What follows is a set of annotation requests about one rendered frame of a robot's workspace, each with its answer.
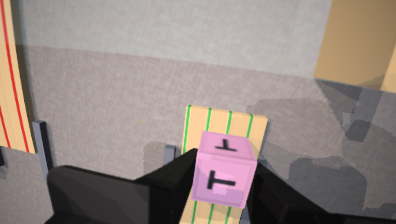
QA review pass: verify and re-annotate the pink labelled cube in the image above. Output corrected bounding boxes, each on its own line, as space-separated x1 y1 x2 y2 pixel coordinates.
190 130 258 209

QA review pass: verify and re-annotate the orange strip with green lines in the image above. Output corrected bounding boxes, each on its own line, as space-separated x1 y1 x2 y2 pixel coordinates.
180 105 268 224

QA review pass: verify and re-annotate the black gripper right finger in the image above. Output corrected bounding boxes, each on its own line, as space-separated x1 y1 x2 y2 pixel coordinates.
246 161 396 224

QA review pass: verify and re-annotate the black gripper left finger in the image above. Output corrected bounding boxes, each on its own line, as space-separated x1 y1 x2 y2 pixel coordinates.
46 148 198 224

